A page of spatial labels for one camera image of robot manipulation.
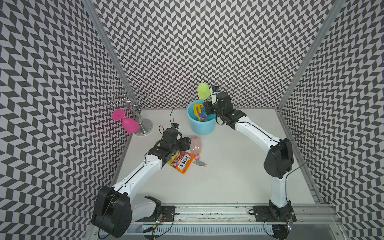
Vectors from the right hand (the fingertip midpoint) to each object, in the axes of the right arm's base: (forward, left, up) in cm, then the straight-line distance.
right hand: (206, 104), depth 86 cm
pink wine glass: (-6, +48, -12) cm, 50 cm away
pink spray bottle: (-18, +6, -20) cm, 28 cm away
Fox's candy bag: (-24, +15, -23) cm, 37 cm away
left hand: (-18, +12, -12) cm, 25 cm away
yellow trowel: (+7, +8, -11) cm, 15 cm away
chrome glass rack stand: (+26, +57, -16) cm, 65 cm away
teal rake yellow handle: (+5, +1, -16) cm, 17 cm away
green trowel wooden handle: (+4, +2, +6) cm, 8 cm away
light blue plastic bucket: (-3, +3, -14) cm, 15 cm away
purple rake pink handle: (+5, +3, -16) cm, 17 cm away
